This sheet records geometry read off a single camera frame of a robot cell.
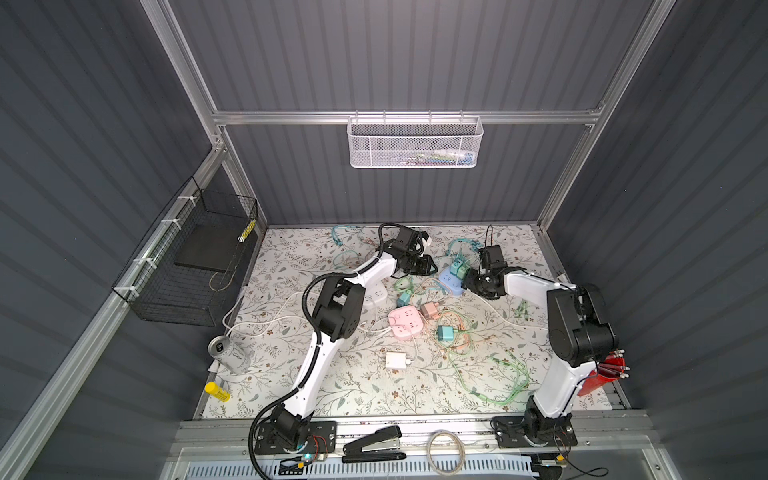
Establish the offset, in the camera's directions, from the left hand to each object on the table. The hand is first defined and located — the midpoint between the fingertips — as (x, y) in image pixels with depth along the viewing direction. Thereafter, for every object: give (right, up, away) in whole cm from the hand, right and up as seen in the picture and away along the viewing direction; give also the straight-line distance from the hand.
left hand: (435, 268), depth 102 cm
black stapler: (-18, -41, -31) cm, 54 cm away
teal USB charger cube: (+1, -19, -12) cm, 23 cm away
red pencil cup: (+37, -24, -30) cm, 53 cm away
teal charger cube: (-11, -10, -6) cm, 16 cm away
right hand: (+12, -5, -2) cm, 13 cm away
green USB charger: (+8, -1, -5) cm, 10 cm away
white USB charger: (-14, -26, -17) cm, 34 cm away
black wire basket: (-66, +1, -28) cm, 72 cm away
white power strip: (-21, -7, -3) cm, 22 cm away
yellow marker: (-60, -30, -27) cm, 72 cm away
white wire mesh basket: (-5, +52, +22) cm, 57 cm away
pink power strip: (-11, -16, -11) cm, 22 cm away
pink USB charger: (-3, -13, -8) cm, 15 cm away
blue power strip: (+5, -4, 0) cm, 7 cm away
